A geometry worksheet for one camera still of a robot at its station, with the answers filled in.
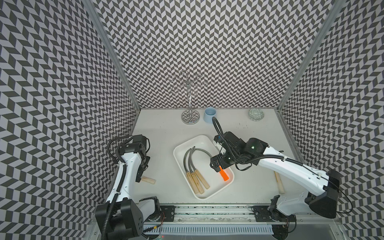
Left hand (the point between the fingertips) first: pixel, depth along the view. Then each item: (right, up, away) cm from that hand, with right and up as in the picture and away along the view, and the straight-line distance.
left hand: (141, 170), depth 76 cm
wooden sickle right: (+75, -10, +5) cm, 76 cm away
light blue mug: (+38, +32, +37) cm, 62 cm away
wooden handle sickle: (+29, -8, +5) cm, 30 cm away
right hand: (+40, +5, -5) cm, 41 cm away
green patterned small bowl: (+73, +31, +36) cm, 87 cm away
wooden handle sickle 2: (+31, -7, +8) cm, 33 cm away
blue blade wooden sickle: (+2, -7, +6) cm, 10 cm away
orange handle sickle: (+44, -5, +10) cm, 46 cm away
